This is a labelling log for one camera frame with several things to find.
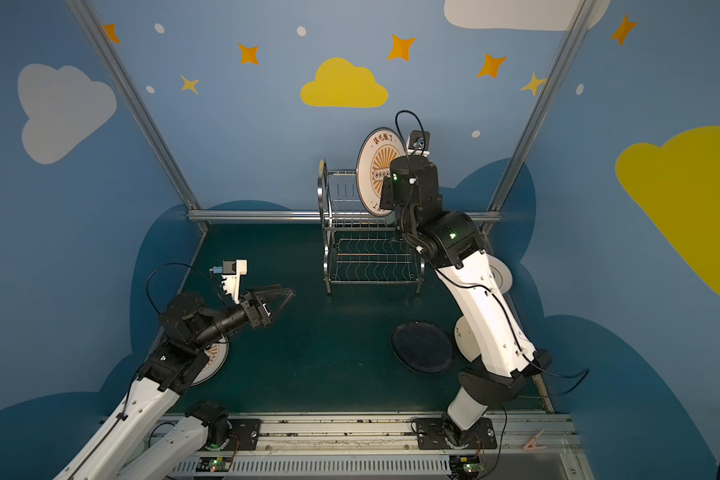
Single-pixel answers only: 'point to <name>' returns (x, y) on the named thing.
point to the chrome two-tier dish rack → (359, 246)
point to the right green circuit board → (465, 465)
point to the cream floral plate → (466, 339)
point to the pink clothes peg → (532, 445)
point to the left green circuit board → (213, 464)
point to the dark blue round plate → (422, 347)
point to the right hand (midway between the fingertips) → (407, 173)
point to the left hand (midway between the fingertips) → (288, 293)
